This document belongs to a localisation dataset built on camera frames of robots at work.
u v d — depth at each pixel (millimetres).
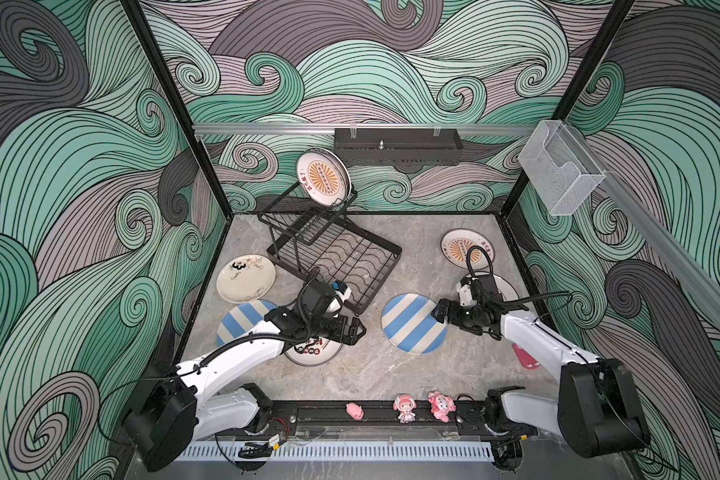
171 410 389
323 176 908
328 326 684
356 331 702
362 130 930
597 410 403
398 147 947
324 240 1102
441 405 724
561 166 790
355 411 729
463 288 823
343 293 743
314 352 837
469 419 728
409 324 902
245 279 1008
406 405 727
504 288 976
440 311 810
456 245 1104
